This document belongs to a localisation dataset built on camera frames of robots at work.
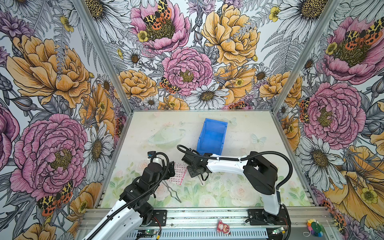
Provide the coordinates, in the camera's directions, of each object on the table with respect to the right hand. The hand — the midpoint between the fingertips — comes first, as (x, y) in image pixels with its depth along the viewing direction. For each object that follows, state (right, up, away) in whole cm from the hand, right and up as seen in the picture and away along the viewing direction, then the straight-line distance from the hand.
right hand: (195, 173), depth 89 cm
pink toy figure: (+13, -18, -20) cm, 30 cm away
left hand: (-16, +5, -9) cm, 19 cm away
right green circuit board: (+38, -22, -17) cm, 47 cm away
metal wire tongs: (-16, -6, -4) cm, 17 cm away
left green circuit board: (-23, -22, -18) cm, 36 cm away
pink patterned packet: (-9, +2, +1) cm, 9 cm away
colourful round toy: (+56, -19, -18) cm, 62 cm away
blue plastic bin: (+11, +20, +16) cm, 28 cm away
